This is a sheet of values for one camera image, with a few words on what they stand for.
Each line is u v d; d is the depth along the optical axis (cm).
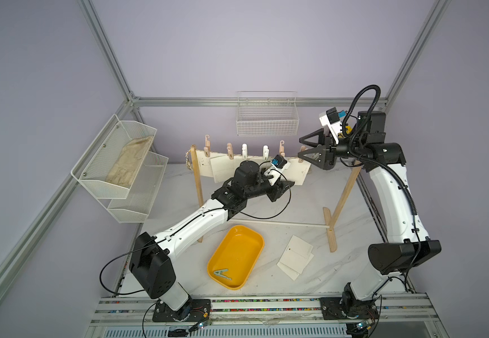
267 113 99
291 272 82
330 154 55
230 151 61
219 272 81
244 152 62
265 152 62
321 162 56
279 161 59
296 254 86
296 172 69
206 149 61
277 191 62
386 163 48
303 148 63
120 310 75
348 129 55
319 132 63
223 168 69
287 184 65
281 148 63
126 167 78
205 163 68
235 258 86
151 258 41
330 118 54
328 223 95
